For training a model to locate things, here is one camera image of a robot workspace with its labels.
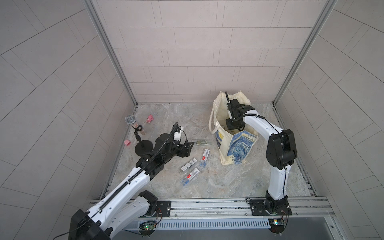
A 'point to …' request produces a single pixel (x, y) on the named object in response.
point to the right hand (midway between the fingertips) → (230, 125)
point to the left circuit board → (147, 228)
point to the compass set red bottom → (184, 180)
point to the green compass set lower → (202, 142)
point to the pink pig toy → (150, 118)
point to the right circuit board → (277, 225)
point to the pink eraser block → (127, 142)
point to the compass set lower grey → (187, 165)
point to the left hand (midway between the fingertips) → (190, 141)
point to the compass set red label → (204, 158)
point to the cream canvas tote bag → (234, 146)
